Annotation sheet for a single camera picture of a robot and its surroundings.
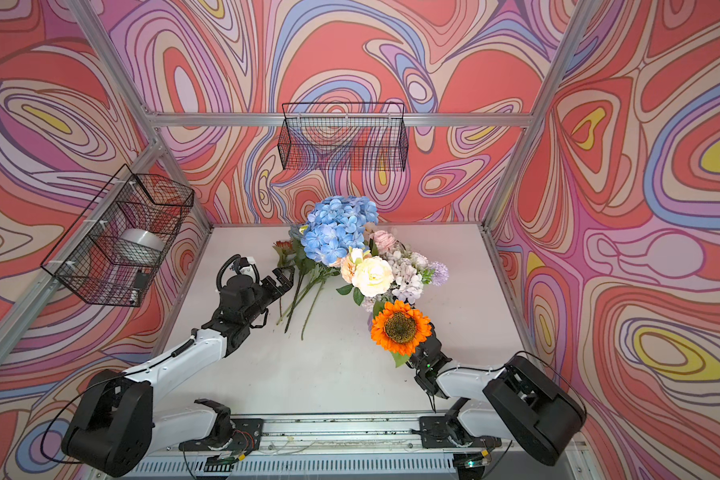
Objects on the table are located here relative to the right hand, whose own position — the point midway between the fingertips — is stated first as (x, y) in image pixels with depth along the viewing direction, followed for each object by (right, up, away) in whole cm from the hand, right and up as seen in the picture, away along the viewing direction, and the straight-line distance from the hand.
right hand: (386, 301), depth 83 cm
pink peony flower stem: (-2, +17, -11) cm, 20 cm away
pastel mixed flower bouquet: (+4, +10, -16) cm, 19 cm away
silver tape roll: (-60, +15, -13) cm, 63 cm away
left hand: (-28, +8, +2) cm, 29 cm away
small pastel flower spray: (-24, +6, +15) cm, 29 cm away
